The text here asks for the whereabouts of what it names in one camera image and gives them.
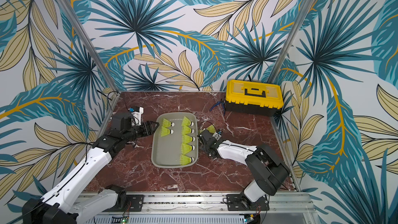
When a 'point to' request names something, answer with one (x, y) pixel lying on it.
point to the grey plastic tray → (175, 140)
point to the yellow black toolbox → (253, 97)
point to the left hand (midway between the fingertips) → (154, 127)
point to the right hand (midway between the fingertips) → (204, 146)
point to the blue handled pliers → (216, 103)
